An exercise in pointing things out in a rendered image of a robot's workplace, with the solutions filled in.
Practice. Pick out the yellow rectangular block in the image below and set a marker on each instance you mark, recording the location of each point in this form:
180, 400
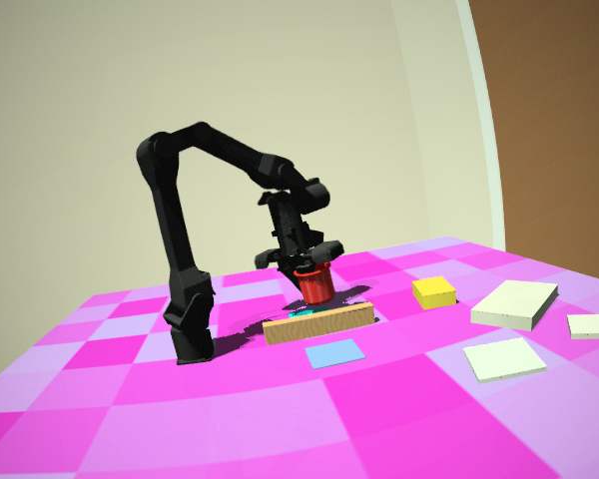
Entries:
433, 292

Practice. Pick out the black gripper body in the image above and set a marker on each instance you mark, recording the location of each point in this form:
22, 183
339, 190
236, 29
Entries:
293, 241

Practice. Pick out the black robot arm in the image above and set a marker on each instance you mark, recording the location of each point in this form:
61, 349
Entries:
191, 289

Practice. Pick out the dark red translucent cup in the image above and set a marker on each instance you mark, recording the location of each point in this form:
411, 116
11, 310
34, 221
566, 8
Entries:
317, 288

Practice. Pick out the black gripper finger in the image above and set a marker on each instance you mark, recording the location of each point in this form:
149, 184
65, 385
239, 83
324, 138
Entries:
306, 268
288, 272

